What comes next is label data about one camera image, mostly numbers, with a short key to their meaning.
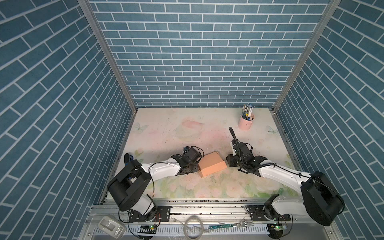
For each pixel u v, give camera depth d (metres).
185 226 0.68
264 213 0.68
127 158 0.88
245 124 1.03
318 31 0.79
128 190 0.43
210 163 0.83
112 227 0.68
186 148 0.83
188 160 0.69
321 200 0.42
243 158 0.67
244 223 0.71
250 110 0.96
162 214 0.73
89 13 0.72
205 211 0.75
